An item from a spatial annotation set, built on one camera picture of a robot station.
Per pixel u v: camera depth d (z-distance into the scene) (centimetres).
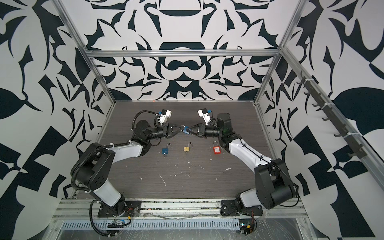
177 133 76
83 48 89
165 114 76
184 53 92
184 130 75
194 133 72
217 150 94
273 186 43
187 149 95
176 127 75
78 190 81
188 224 87
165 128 71
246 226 71
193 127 74
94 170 46
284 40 85
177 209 76
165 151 94
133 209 74
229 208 74
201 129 70
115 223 68
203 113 74
